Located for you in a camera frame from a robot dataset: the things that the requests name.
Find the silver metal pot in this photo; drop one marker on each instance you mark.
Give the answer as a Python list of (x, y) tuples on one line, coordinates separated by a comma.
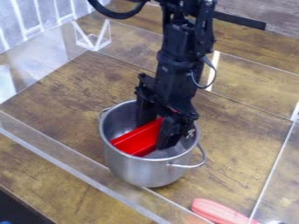
[(162, 166)]

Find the black wall strip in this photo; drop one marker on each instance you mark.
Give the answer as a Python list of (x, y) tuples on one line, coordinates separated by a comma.
[(241, 20)]

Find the orange plastic handle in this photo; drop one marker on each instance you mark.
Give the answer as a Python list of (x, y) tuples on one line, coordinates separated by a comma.
[(218, 213)]

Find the clear acrylic triangle bracket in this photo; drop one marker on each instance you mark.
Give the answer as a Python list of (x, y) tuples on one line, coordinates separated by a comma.
[(91, 41)]

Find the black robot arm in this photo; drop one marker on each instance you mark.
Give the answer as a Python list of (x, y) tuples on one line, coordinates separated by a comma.
[(188, 28)]

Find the clear acrylic panel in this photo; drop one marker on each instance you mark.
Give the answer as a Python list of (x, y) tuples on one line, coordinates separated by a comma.
[(148, 202), (278, 203)]

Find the clear acrylic right panel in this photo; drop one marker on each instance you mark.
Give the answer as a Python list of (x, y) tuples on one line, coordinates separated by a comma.
[(278, 203)]

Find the clear acrylic front panel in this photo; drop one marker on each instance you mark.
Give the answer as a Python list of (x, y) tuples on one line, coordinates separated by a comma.
[(148, 202)]

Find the red plastic block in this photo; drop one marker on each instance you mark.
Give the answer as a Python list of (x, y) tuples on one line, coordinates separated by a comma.
[(139, 141)]

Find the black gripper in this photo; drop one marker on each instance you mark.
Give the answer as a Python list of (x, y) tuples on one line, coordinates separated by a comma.
[(165, 95)]

